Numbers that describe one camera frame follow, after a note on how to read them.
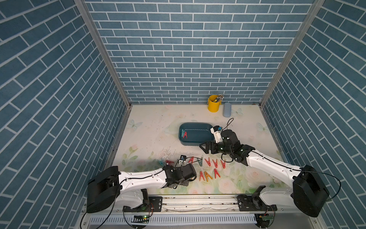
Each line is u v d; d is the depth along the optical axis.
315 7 0.71
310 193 0.41
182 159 0.75
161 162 0.88
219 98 1.03
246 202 0.74
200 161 0.89
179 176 0.61
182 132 1.01
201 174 0.83
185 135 1.00
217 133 0.75
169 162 0.88
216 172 0.85
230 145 0.63
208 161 0.89
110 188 0.40
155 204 0.74
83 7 0.70
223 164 0.88
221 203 0.75
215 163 0.88
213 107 1.13
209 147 0.74
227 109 1.16
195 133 1.03
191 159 0.89
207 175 0.83
